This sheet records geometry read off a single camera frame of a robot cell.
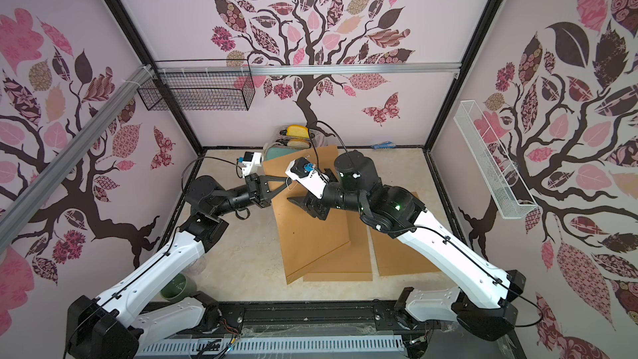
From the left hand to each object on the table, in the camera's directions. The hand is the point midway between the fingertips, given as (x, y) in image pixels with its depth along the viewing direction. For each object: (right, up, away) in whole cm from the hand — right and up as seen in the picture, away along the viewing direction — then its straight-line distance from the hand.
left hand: (289, 187), depth 61 cm
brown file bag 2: (+19, -28, +24) cm, 41 cm away
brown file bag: (+4, -14, +1) cm, 14 cm away
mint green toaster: (-9, +14, +37) cm, 40 cm away
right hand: (+3, -1, -2) cm, 3 cm away
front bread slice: (-2, +15, +35) cm, 38 cm away
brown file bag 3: (+33, -26, +24) cm, 48 cm away
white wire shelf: (+64, -1, +14) cm, 65 cm away
